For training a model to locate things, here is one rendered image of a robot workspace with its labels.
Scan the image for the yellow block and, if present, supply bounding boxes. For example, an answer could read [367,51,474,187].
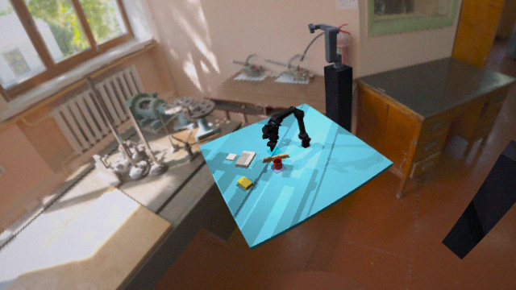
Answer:
[237,177,253,190]

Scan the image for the red cup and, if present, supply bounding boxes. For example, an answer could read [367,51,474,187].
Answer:
[273,158,282,170]

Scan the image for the tan wooden bar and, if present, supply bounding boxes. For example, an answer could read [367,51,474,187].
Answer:
[263,153,289,163]

